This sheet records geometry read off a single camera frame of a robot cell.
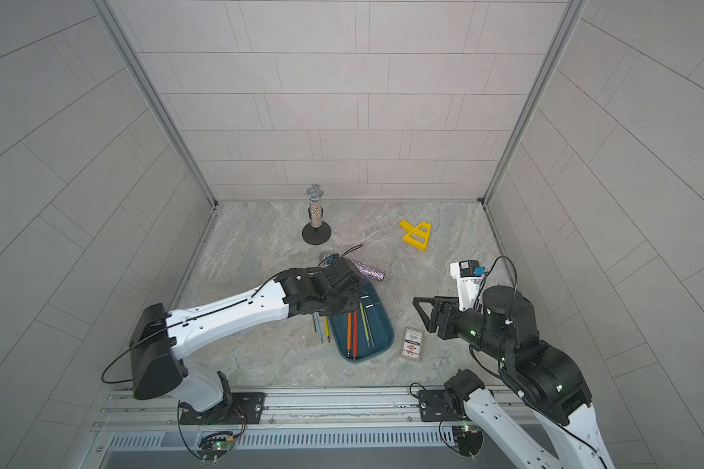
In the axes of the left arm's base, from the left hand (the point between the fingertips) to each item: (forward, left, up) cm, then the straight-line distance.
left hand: (363, 303), depth 76 cm
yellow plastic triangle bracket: (+31, -19, -11) cm, 38 cm away
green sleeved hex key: (0, 0, -12) cm, 12 cm away
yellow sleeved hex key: (-2, +11, -12) cm, 16 cm away
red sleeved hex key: (-4, +2, -12) cm, 13 cm away
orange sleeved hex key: (-4, +4, -12) cm, 13 cm away
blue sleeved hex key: (-2, +13, -13) cm, 18 cm away
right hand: (-7, -12, +16) cm, 21 cm away
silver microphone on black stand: (+32, +17, -11) cm, 38 cm away
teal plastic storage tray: (-1, -5, -12) cm, 13 cm away
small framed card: (-8, -14, -11) cm, 19 cm away
